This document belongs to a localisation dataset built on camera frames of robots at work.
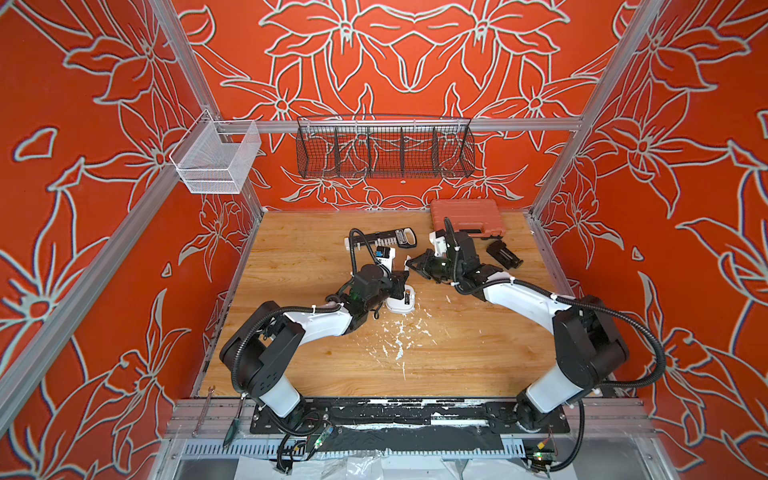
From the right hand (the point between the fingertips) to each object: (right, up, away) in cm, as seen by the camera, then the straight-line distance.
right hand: (406, 258), depth 84 cm
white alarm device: (0, -15, +6) cm, 16 cm away
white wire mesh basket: (-60, +32, +9) cm, 69 cm away
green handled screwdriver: (-44, -41, -12) cm, 61 cm away
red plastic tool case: (+29, +14, +31) cm, 45 cm away
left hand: (+1, -4, +1) cm, 4 cm away
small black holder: (+36, +1, +19) cm, 41 cm away
